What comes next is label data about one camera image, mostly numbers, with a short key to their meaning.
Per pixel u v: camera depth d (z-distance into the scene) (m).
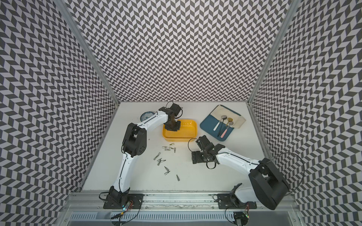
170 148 0.94
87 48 0.87
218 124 1.02
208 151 0.64
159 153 0.89
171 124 0.87
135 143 0.59
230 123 1.04
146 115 1.05
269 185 0.42
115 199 0.64
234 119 1.07
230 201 0.66
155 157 0.88
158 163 0.85
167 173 0.82
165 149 0.92
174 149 0.92
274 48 0.83
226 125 1.02
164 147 0.94
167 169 0.86
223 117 1.06
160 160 0.87
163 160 0.87
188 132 1.04
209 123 1.03
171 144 0.93
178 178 0.81
